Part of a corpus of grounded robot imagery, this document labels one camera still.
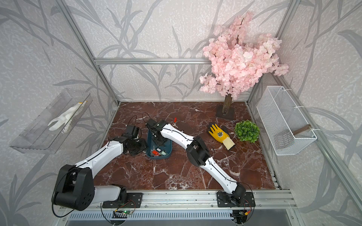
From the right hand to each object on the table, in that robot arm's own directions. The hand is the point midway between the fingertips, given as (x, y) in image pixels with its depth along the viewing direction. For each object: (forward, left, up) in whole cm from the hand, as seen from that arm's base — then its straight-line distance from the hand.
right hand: (161, 140), depth 96 cm
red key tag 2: (-9, +3, -1) cm, 9 cm away
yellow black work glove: (+4, -42, +2) cm, 42 cm away
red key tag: (+18, -9, 0) cm, 20 cm away
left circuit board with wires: (-40, +13, 0) cm, 43 cm away
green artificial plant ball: (-1, -56, +12) cm, 57 cm away
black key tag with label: (-7, 0, 0) cm, 7 cm away
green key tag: (-9, -3, -1) cm, 9 cm away
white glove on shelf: (-8, +37, +36) cm, 52 cm away
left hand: (-7, +7, +5) cm, 11 cm away
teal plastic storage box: (-3, +7, -2) cm, 8 cm away
